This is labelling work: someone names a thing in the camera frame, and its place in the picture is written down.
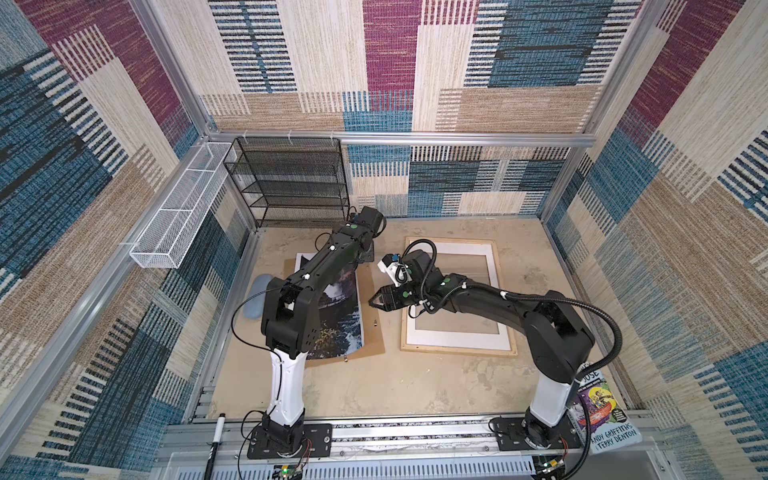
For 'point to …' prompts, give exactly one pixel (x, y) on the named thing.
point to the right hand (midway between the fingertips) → (377, 304)
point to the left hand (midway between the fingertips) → (358, 250)
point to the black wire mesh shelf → (292, 181)
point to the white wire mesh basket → (165, 240)
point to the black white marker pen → (214, 447)
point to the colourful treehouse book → (610, 426)
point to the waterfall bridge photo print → (341, 317)
